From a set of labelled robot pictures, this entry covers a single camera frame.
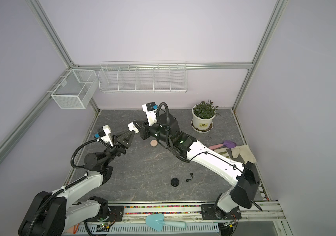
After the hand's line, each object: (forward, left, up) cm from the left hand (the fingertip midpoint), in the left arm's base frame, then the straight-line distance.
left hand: (135, 131), depth 65 cm
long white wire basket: (+51, 0, -5) cm, 51 cm away
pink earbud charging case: (+14, -4, -33) cm, 36 cm away
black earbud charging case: (-13, -17, -32) cm, 39 cm away
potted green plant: (+23, -38, -16) cm, 47 cm away
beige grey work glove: (+2, -61, -33) cm, 69 cm away
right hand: (+2, 0, +4) cm, 5 cm away
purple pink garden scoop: (+9, -55, -33) cm, 65 cm away
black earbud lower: (-12, -24, -33) cm, 43 cm away
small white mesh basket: (+45, +46, -9) cm, 65 cm away
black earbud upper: (-9, -27, -34) cm, 44 cm away
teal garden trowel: (-31, -6, -33) cm, 45 cm away
